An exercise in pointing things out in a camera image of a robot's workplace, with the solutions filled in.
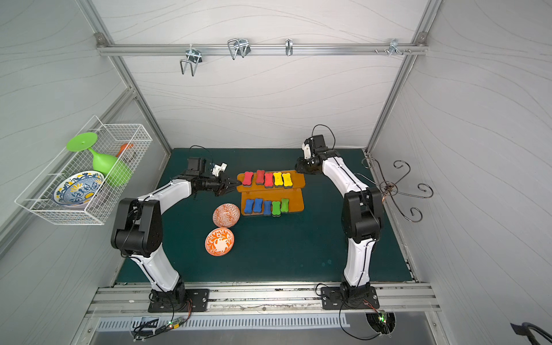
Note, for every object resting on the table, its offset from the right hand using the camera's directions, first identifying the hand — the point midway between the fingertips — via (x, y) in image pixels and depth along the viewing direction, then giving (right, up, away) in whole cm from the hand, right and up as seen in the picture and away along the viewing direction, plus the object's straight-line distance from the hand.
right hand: (300, 165), depth 95 cm
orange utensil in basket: (-67, +6, -18) cm, 69 cm away
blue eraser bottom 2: (-19, -18, 0) cm, 26 cm away
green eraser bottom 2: (-7, -18, 0) cm, 19 cm away
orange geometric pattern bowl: (-33, -22, -2) cm, 40 cm away
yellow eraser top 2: (-6, -7, -7) cm, 11 cm away
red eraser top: (-17, -6, -6) cm, 19 cm away
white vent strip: (+3, -53, -25) cm, 58 cm away
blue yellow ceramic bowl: (-68, -8, -34) cm, 77 cm away
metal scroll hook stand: (+26, -8, -29) cm, 40 cm away
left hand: (-26, -8, -7) cm, 28 cm away
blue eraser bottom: (-23, -18, 0) cm, 30 cm away
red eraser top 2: (-14, -7, -8) cm, 17 cm away
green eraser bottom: (-11, -20, -2) cm, 23 cm away
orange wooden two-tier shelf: (-15, -13, +7) cm, 21 cm away
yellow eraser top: (-10, -6, -7) cm, 13 cm away
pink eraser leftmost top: (-23, -6, -6) cm, 24 cm away
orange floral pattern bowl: (-34, -31, -9) cm, 47 cm away
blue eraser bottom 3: (-15, -19, -1) cm, 24 cm away
